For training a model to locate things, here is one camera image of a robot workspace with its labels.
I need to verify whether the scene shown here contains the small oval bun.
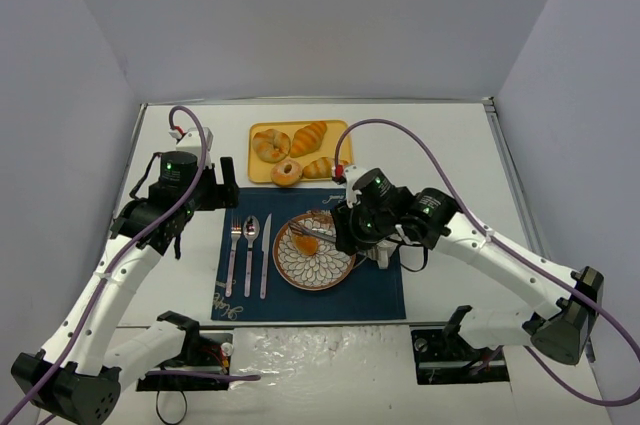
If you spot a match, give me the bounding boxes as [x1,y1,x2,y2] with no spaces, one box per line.
[292,235,319,257]

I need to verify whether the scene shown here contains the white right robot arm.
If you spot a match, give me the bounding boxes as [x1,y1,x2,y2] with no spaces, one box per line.
[331,165,604,365]

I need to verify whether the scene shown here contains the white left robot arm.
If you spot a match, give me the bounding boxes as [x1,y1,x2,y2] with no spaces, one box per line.
[11,151,239,424]

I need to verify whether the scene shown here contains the twisted round bread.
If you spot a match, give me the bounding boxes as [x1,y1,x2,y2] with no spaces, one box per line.
[251,128,291,163]

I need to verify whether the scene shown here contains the yellow tray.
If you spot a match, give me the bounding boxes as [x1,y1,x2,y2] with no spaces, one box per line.
[247,119,355,184]

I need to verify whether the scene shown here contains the white mug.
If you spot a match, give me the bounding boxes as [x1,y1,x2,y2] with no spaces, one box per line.
[366,240,396,270]

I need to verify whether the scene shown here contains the patterned ceramic plate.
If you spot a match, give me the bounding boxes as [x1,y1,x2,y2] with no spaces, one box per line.
[272,218,356,291]

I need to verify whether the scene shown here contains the glazed donut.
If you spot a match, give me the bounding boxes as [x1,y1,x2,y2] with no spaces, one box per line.
[270,158,303,187]

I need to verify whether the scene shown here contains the small striped croissant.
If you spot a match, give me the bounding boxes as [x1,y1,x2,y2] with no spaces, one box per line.
[303,157,335,180]

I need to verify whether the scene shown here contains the large striped croissant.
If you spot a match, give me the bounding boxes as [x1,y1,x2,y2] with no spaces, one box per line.
[290,121,327,158]

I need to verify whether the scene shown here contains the blue placemat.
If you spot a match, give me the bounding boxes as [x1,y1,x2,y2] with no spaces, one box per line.
[211,187,406,323]

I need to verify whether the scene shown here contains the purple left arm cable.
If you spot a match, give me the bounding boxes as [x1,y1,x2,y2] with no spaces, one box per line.
[9,105,261,425]

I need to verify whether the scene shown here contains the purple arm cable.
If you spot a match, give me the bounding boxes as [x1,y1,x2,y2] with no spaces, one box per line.
[9,105,261,425]
[333,117,640,407]

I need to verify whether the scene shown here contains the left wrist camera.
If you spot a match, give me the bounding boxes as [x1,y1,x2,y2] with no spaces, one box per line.
[169,127,213,156]

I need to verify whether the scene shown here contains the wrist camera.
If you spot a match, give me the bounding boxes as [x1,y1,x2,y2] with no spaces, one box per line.
[169,127,213,156]
[331,164,368,208]

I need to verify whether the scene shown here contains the fork with pink handle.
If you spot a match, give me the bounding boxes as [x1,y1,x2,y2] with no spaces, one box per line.
[225,215,242,297]

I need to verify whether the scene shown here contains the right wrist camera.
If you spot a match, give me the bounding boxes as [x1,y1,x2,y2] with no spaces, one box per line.
[331,164,368,208]

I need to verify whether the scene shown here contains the spoon with pink handle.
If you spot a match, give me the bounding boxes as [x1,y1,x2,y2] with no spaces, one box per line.
[243,215,260,297]

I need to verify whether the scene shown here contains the knife with pink handle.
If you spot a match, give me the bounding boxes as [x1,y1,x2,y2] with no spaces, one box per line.
[259,214,272,300]

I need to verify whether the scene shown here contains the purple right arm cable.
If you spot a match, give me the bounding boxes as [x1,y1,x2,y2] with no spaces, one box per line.
[333,117,640,407]

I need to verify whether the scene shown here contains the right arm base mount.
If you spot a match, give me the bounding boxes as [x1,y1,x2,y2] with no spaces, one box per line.
[411,327,510,386]

